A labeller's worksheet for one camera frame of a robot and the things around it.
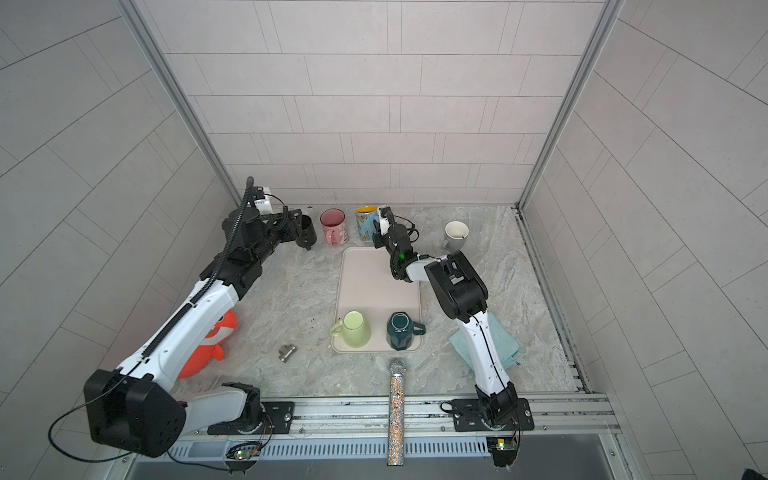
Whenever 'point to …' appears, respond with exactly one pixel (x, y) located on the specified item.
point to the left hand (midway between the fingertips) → (299, 206)
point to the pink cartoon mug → (332, 221)
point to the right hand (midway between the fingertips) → (378, 218)
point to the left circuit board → (245, 452)
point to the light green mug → (354, 330)
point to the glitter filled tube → (396, 413)
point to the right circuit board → (503, 449)
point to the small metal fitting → (285, 351)
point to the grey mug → (456, 233)
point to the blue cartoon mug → (365, 216)
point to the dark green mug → (400, 330)
